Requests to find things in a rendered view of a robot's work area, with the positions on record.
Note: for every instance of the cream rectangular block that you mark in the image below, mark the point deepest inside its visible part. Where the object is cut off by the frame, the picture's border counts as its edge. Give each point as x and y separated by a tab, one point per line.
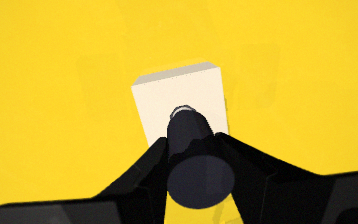
197	86

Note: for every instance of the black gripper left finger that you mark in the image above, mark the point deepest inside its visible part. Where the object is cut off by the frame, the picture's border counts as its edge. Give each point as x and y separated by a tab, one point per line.
138	196

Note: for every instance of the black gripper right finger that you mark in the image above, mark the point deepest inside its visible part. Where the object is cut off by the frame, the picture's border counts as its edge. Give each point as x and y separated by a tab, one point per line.
268	190

